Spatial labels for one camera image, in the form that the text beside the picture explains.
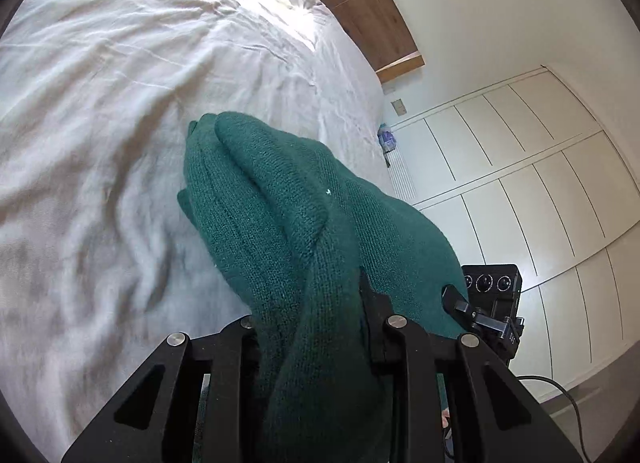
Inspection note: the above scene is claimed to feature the white pillow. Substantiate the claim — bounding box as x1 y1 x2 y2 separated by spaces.
310 3 383 111

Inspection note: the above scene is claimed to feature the blue item on nightstand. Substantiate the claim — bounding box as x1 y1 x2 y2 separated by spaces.
377 123 399 152

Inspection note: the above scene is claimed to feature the black cable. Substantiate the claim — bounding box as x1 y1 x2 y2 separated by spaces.
517 375 597 463

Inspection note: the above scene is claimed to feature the white wardrobe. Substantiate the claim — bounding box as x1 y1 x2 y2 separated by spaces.
387 67 640 389

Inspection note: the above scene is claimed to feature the green knitted sweater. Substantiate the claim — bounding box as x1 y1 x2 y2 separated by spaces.
177 111 468 463

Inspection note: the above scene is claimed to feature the bed with white duvet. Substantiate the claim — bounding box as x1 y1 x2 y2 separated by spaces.
0 0 416 449

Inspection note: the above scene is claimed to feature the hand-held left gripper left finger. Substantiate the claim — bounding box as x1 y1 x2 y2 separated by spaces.
61 315 266 463

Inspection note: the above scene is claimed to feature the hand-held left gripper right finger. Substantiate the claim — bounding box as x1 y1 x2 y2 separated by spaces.
357 267 586 463

